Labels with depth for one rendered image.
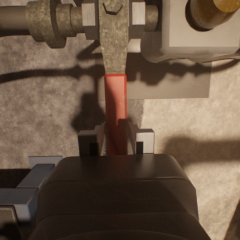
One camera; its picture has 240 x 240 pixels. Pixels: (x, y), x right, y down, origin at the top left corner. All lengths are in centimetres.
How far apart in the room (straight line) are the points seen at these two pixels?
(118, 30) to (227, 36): 11
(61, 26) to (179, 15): 12
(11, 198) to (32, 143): 24
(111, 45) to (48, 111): 56
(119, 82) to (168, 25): 8
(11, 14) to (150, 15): 14
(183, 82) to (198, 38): 48
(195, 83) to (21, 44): 64
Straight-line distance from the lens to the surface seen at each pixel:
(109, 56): 17
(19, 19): 22
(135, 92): 64
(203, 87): 71
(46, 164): 77
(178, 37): 19
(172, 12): 20
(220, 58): 34
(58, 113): 69
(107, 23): 18
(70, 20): 21
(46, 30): 20
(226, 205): 101
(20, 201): 60
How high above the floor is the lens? 64
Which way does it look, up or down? 75 degrees down
